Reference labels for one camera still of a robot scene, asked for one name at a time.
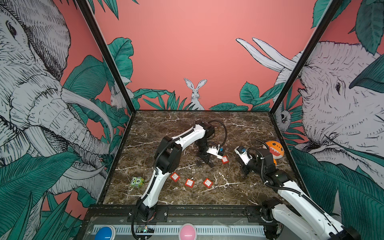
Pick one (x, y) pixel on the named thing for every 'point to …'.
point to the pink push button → (187, 231)
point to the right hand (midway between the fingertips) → (236, 156)
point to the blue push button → (106, 232)
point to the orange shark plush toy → (276, 150)
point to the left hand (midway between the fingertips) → (207, 159)
